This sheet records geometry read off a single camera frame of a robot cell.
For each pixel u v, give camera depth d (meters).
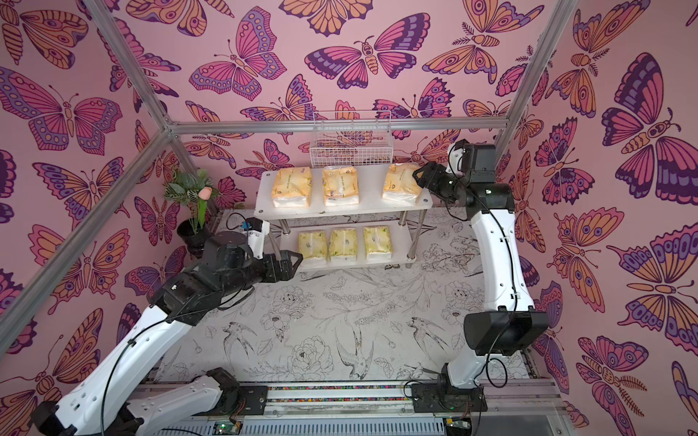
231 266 0.49
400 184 0.73
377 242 0.95
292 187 0.73
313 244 0.97
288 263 0.58
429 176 0.64
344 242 0.97
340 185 0.76
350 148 1.04
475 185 0.52
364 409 0.73
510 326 0.42
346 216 1.17
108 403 0.37
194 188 0.89
